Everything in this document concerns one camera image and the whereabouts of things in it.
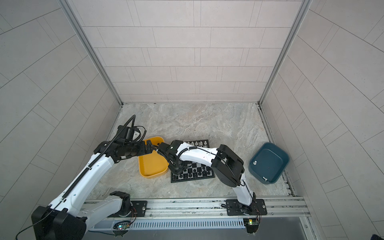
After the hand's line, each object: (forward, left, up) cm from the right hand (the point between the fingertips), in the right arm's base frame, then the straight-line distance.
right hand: (179, 173), depth 81 cm
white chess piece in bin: (-5, -47, -2) cm, 47 cm away
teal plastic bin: (+4, -53, -5) cm, 53 cm away
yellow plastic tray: (+6, +15, 0) cm, 16 cm away
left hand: (+10, +13, +12) cm, 21 cm away
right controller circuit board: (-25, -34, -3) cm, 42 cm away
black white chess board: (0, -9, +1) cm, 9 cm away
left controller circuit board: (-22, +24, +2) cm, 32 cm away
